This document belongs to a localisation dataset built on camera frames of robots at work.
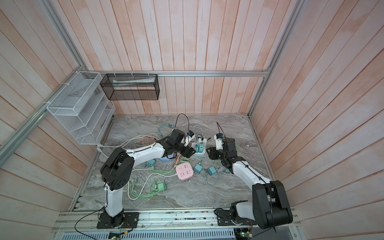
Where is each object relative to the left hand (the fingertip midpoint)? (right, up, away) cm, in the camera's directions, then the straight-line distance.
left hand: (190, 150), depth 92 cm
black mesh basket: (-42, +44, +12) cm, 62 cm away
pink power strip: (-4, -12, -4) cm, 13 cm away
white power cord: (-62, +1, +9) cm, 63 cm away
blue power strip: (-16, -6, +1) cm, 17 cm away
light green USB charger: (-17, -19, -9) cm, 27 cm away
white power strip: (+6, -3, +3) cm, 7 cm away
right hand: (+12, +1, -2) cm, 12 cm away
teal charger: (+6, +1, +1) cm, 6 cm away
